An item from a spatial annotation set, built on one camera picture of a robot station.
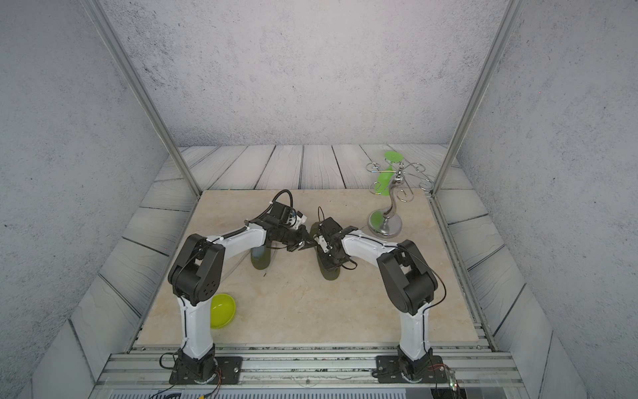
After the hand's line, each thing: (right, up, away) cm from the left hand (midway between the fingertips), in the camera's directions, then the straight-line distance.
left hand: (321, 244), depth 91 cm
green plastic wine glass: (+25, +26, +8) cm, 37 cm away
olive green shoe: (-22, -5, 0) cm, 23 cm away
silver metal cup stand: (+25, +7, +17) cm, 31 cm away
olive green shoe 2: (+3, -11, -2) cm, 11 cm away
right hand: (+2, -8, +2) cm, 9 cm away
